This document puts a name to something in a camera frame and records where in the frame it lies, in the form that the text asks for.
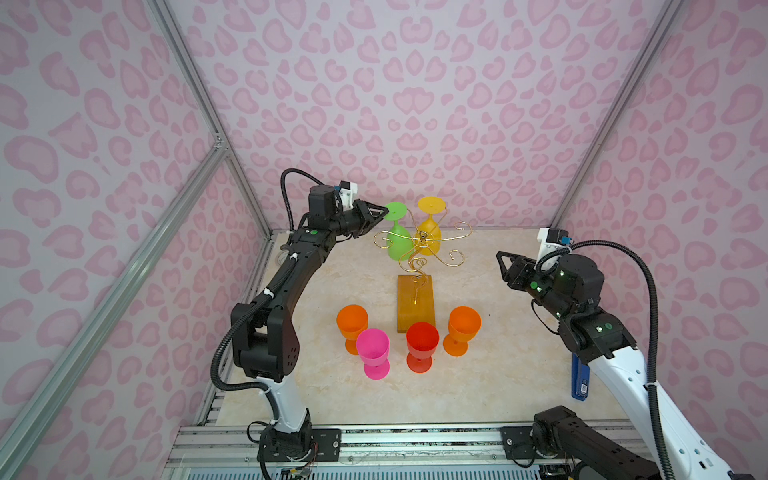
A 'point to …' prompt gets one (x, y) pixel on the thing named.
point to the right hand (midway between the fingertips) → (504, 253)
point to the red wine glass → (422, 340)
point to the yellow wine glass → (428, 239)
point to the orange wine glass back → (464, 323)
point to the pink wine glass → (374, 346)
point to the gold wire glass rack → (416, 307)
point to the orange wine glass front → (351, 319)
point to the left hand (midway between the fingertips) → (390, 206)
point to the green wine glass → (399, 242)
